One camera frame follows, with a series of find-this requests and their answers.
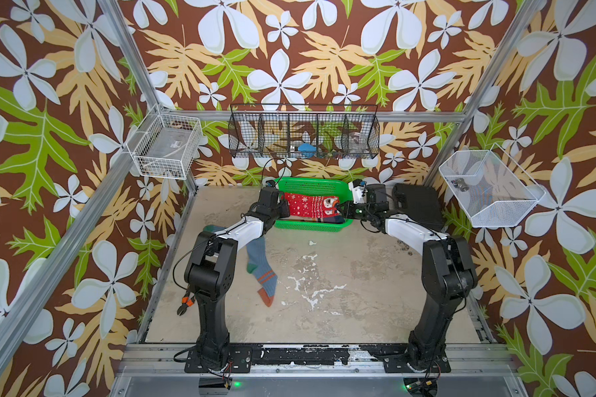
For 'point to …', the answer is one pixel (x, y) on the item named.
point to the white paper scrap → (311, 242)
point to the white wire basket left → (165, 145)
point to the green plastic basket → (315, 187)
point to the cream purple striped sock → (327, 219)
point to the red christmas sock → (302, 205)
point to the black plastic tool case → (420, 203)
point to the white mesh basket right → (491, 188)
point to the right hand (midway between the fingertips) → (336, 205)
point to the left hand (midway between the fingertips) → (287, 200)
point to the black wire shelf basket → (303, 131)
